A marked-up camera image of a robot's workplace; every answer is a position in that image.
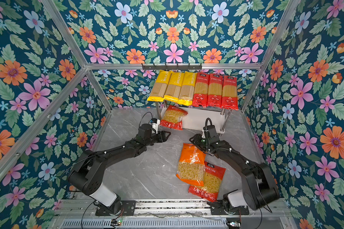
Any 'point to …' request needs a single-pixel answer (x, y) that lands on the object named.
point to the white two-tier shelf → (198, 116)
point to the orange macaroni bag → (191, 165)
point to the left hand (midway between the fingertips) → (168, 131)
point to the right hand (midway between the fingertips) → (193, 137)
